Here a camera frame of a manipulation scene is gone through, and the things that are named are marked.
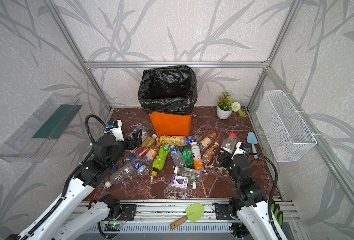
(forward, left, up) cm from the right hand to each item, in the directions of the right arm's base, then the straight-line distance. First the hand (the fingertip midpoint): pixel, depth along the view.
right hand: (221, 146), depth 77 cm
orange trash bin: (+22, +32, -9) cm, 40 cm away
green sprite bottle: (+2, +18, -14) cm, 23 cm away
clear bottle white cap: (-9, +54, -13) cm, 56 cm away
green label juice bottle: (-1, +34, -13) cm, 36 cm away
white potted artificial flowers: (+38, -10, -10) cm, 41 cm away
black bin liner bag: (+40, +31, +4) cm, 51 cm away
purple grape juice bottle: (-13, +23, -15) cm, 30 cm away
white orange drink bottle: (-3, +12, -14) cm, 18 cm away
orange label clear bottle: (+3, +40, -13) cm, 42 cm away
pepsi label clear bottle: (-5, +45, -14) cm, 47 cm away
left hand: (+4, +43, +12) cm, 44 cm away
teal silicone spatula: (+16, -27, -19) cm, 37 cm away
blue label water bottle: (+2, +24, -16) cm, 29 cm away
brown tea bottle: (+1, +6, -13) cm, 14 cm away
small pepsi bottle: (+14, +15, -15) cm, 26 cm away
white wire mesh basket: (-3, -24, +16) cm, 29 cm away
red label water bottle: (0, -4, +1) cm, 4 cm away
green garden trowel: (-27, +14, -19) cm, 36 cm away
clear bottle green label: (-8, +15, -18) cm, 25 cm away
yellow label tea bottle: (+11, +28, -11) cm, 32 cm away
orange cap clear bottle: (+11, +5, -14) cm, 18 cm away
